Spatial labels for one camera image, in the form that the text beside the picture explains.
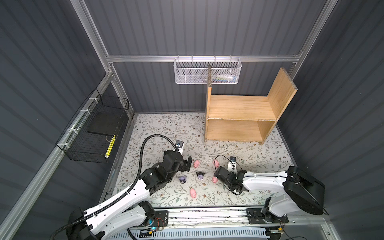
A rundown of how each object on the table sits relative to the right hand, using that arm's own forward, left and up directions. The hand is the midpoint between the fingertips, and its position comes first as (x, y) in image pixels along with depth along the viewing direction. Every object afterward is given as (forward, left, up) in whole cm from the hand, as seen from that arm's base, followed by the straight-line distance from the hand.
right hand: (228, 175), depth 89 cm
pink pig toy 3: (-12, +21, +3) cm, 24 cm away
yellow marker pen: (+2, +58, +29) cm, 65 cm away
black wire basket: (+8, +71, +31) cm, 77 cm away
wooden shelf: (+21, -3, +28) cm, 35 cm away
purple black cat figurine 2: (-5, +27, +6) cm, 28 cm away
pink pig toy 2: (+6, +6, +2) cm, 9 cm away
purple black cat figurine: (-2, +17, +6) cm, 18 cm away
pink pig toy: (+6, +19, +3) cm, 20 cm away
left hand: (+3, +26, +20) cm, 33 cm away
